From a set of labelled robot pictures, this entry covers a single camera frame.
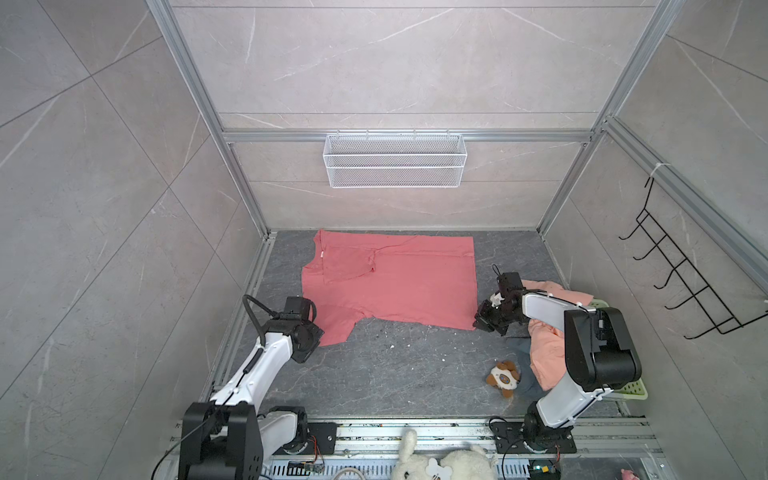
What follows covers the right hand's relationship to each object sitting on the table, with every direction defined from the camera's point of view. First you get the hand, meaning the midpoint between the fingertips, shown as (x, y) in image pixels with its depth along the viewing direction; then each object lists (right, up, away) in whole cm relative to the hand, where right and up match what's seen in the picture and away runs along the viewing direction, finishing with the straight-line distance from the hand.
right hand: (473, 319), depth 95 cm
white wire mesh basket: (-25, +53, +6) cm, 59 cm away
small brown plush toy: (+5, -13, -14) cm, 20 cm away
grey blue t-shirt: (+11, -14, -15) cm, 23 cm away
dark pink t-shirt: (-15, +12, +9) cm, 21 cm away
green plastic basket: (+37, -15, -19) cm, 44 cm away
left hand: (-49, -2, -9) cm, 50 cm away
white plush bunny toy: (-9, -24, -33) cm, 41 cm away
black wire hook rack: (+40, +11, -31) cm, 51 cm away
